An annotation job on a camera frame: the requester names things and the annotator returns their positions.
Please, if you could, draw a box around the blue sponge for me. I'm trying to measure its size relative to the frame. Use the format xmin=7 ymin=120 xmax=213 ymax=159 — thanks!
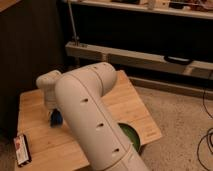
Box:
xmin=50 ymin=109 xmax=63 ymax=127

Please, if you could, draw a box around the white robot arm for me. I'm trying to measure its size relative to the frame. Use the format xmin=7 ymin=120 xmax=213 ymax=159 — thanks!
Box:
xmin=36 ymin=62 xmax=149 ymax=171

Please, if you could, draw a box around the green bowl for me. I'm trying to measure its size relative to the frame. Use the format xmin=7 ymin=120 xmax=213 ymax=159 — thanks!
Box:
xmin=119 ymin=123 xmax=141 ymax=151

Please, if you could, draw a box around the black handle on rail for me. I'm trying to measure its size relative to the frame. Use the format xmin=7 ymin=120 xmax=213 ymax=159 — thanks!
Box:
xmin=164 ymin=56 xmax=193 ymax=65

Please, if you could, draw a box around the black cable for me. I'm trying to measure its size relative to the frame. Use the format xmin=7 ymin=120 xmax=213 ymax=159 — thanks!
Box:
xmin=196 ymin=69 xmax=213 ymax=164

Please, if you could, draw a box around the metal shelf frame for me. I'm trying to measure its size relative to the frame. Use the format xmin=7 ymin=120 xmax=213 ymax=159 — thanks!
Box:
xmin=66 ymin=0 xmax=213 ymax=76

